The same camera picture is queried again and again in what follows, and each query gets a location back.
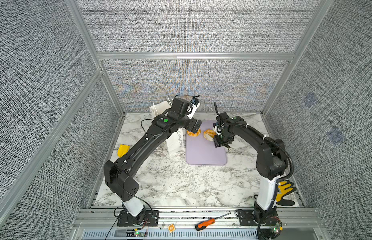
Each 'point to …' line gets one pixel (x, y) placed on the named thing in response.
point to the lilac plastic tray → (200, 151)
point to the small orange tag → (171, 228)
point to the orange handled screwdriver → (201, 225)
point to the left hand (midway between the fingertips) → (193, 118)
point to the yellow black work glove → (285, 187)
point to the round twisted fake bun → (209, 134)
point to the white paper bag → (176, 144)
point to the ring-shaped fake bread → (194, 134)
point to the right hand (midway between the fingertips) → (219, 143)
